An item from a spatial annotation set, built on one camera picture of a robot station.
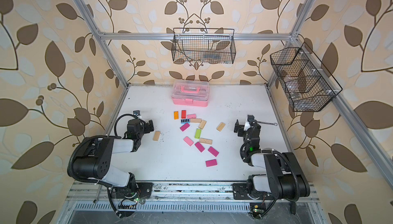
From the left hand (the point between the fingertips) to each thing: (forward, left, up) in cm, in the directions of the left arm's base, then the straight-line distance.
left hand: (140, 120), depth 94 cm
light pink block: (-11, -30, -5) cm, 33 cm away
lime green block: (-7, -36, -5) cm, 37 cm away
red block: (+8, -26, -5) cm, 28 cm away
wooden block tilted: (0, -39, -5) cm, 39 cm away
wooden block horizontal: (+3, -34, -4) cm, 35 cm away
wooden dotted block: (-11, -41, -4) cm, 43 cm away
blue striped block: (+2, -27, -4) cm, 28 cm away
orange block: (+7, -21, -4) cm, 22 cm away
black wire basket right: (+3, -90, +30) cm, 95 cm away
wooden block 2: (-7, -10, -7) cm, 14 cm away
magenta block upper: (-2, -27, -5) cm, 27 cm away
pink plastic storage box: (+19, -30, +6) cm, 36 cm away
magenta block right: (-18, -45, -5) cm, 48 cm away
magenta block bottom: (-24, -44, -4) cm, 50 cm away
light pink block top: (+7, -31, -5) cm, 32 cm away
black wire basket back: (+38, -41, +29) cm, 63 cm away
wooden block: (-2, -50, -4) cm, 50 cm away
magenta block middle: (-15, -37, -6) cm, 40 cm away
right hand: (-3, -65, +4) cm, 65 cm away
